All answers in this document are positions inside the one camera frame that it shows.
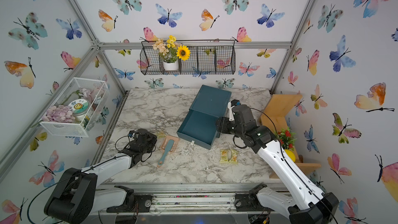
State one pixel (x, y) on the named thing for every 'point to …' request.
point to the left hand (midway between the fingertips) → (159, 132)
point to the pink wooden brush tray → (165, 142)
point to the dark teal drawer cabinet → (210, 104)
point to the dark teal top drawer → (199, 127)
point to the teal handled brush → (170, 145)
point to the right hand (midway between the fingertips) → (221, 121)
